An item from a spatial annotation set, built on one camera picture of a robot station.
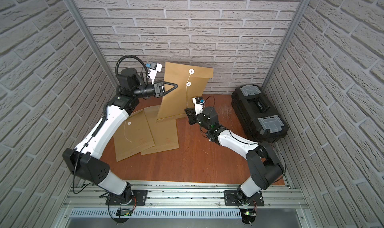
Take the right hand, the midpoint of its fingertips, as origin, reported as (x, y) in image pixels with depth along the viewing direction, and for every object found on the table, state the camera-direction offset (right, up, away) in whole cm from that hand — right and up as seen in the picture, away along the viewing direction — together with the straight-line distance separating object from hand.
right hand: (187, 109), depth 81 cm
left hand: (-2, +10, -18) cm, 21 cm away
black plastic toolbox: (+41, -3, +6) cm, 42 cm away
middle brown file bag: (-17, -15, +16) cm, 28 cm away
